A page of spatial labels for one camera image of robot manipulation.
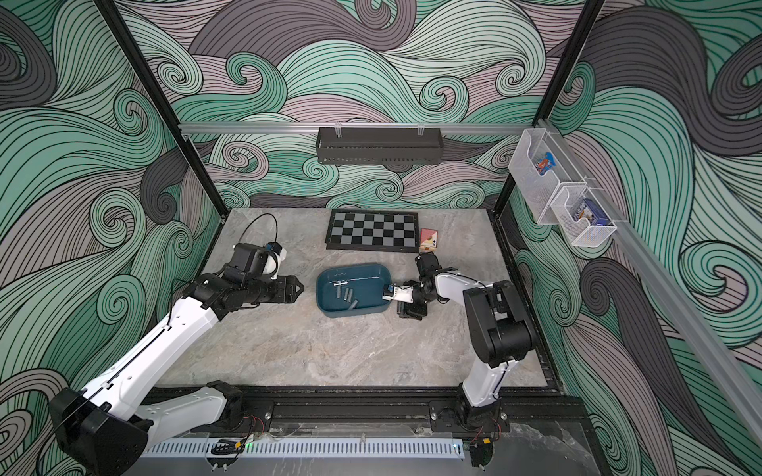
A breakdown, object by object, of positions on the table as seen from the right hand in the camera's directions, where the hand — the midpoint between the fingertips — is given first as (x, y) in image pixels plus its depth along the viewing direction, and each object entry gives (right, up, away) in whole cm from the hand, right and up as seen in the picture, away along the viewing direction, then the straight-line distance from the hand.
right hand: (410, 301), depth 95 cm
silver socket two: (-21, +2, 0) cm, 22 cm away
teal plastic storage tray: (-15, +7, +5) cm, 17 cm away
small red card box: (+8, +20, +14) cm, 26 cm away
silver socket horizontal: (-24, +6, +2) cm, 25 cm away
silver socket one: (-24, +3, 0) cm, 24 cm away
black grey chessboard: (-12, +24, +15) cm, 31 cm away
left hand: (-34, +9, -19) cm, 39 cm away
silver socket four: (-19, 0, -3) cm, 19 cm away
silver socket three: (-20, +2, 0) cm, 20 cm away
